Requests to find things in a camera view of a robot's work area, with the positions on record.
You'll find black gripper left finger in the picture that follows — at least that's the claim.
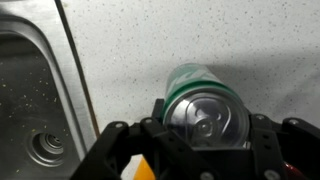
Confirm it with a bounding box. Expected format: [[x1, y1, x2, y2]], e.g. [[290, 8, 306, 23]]
[[69, 98, 214, 180]]

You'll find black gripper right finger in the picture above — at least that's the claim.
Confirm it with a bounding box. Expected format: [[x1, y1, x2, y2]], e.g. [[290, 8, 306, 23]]
[[246, 113, 320, 180]]

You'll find green soda can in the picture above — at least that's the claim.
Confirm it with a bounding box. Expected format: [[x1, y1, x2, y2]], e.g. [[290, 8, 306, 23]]
[[161, 63, 251, 149]]

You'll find orange plastic cup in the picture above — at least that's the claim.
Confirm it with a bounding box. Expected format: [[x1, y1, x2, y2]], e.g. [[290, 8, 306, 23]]
[[133, 155, 157, 180]]

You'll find stainless steel sink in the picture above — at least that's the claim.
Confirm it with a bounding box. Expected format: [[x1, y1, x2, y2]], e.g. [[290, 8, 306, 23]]
[[0, 0, 101, 180]]

